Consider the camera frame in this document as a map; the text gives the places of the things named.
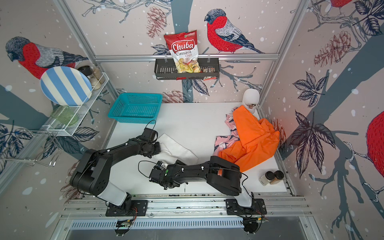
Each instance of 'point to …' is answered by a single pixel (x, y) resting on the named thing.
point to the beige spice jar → (97, 79)
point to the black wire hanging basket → (166, 68)
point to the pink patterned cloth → (222, 141)
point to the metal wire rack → (49, 154)
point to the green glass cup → (64, 114)
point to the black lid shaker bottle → (265, 179)
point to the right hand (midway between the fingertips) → (178, 170)
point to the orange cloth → (258, 140)
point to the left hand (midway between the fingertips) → (161, 147)
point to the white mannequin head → (251, 99)
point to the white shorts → (171, 151)
